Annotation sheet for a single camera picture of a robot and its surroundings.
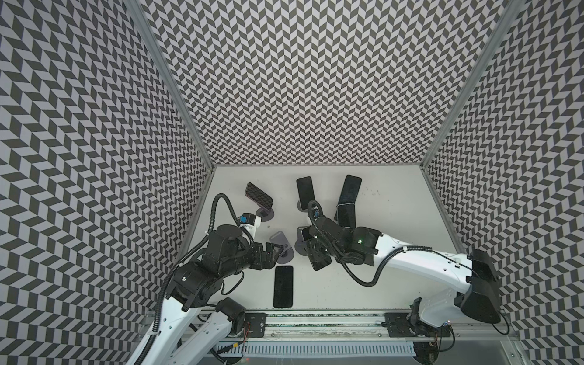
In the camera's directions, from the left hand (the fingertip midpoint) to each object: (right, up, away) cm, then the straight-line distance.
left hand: (272, 251), depth 67 cm
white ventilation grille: (+17, -31, +3) cm, 36 cm away
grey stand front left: (+3, -8, +21) cm, 23 cm away
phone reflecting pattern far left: (-11, +15, +34) cm, 39 cm away
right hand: (+13, -1, +8) cm, 16 cm away
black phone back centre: (+10, +17, +29) cm, 35 cm away
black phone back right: (+29, +17, +27) cm, 43 cm away
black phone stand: (+2, -19, +10) cm, 21 cm away
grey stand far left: (-7, +6, +31) cm, 33 cm away
